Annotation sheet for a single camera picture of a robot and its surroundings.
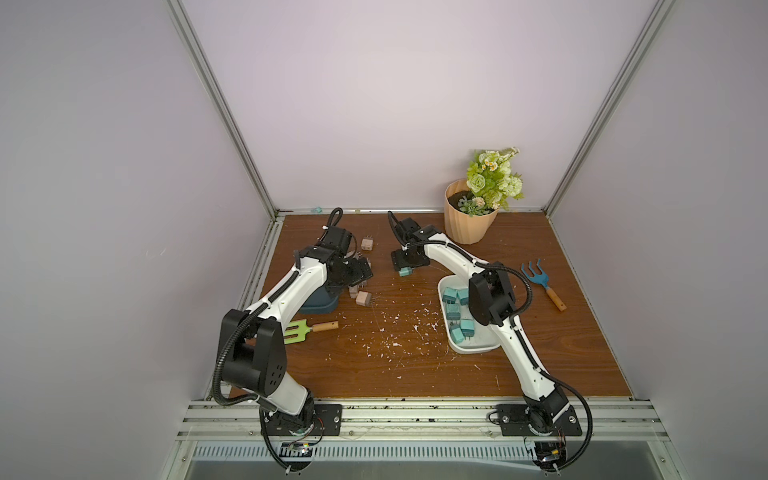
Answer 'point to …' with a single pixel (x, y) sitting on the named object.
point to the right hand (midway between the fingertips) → (405, 259)
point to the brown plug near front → (365, 299)
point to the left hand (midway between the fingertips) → (365, 277)
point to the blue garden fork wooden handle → (543, 279)
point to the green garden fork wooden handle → (304, 328)
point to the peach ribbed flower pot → (460, 225)
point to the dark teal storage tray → (320, 302)
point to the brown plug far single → (367, 243)
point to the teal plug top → (405, 271)
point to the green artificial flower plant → (490, 182)
